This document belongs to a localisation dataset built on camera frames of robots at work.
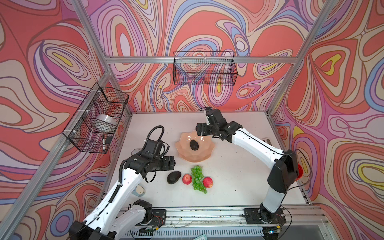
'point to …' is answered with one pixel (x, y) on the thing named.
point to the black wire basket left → (93, 124)
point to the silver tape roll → (108, 119)
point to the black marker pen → (103, 143)
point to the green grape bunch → (197, 175)
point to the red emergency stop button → (300, 171)
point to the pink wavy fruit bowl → (206, 146)
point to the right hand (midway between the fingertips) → (203, 130)
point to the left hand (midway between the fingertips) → (169, 162)
